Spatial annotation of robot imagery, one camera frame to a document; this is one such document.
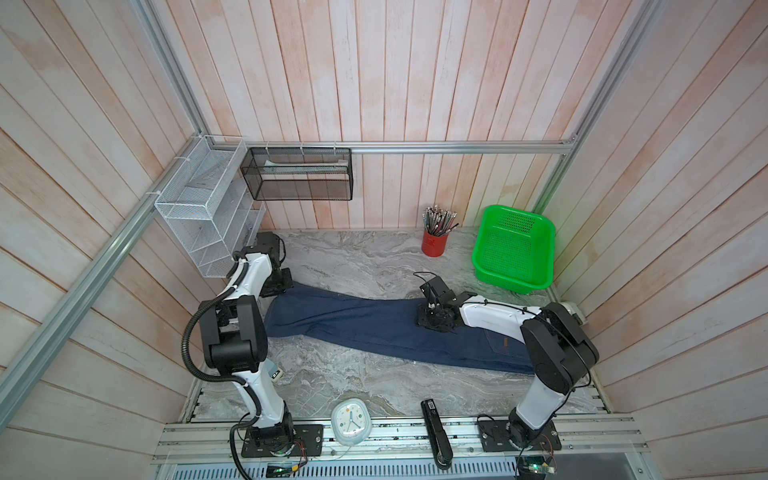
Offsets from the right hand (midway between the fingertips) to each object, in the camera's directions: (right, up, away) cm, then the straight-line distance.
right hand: (420, 320), depth 95 cm
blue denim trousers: (-11, -1, +6) cm, 12 cm away
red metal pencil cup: (+7, +25, +12) cm, 29 cm away
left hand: (-45, +9, -2) cm, 46 cm away
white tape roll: (+48, +4, -2) cm, 49 cm away
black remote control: (+1, -25, -25) cm, 35 cm away
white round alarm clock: (-21, -21, -21) cm, 36 cm away
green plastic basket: (+40, +24, +20) cm, 51 cm away
